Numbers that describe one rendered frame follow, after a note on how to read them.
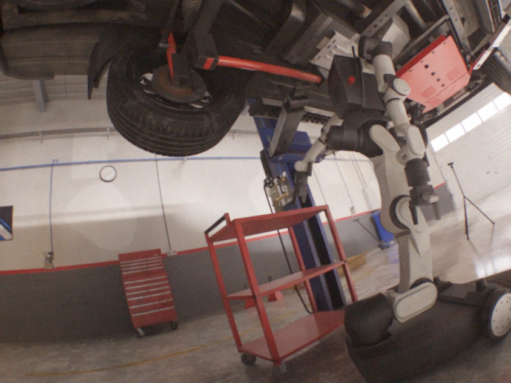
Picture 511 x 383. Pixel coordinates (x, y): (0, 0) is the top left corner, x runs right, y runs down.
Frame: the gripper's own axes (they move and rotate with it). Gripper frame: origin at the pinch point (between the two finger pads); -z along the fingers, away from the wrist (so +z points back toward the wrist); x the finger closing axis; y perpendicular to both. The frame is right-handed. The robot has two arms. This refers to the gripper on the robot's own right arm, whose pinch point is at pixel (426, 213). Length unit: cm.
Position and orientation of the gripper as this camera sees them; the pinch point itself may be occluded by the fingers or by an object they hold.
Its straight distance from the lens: 91.3
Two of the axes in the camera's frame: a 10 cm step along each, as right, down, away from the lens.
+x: 9.9, -1.0, -0.1
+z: -1.0, -9.6, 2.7
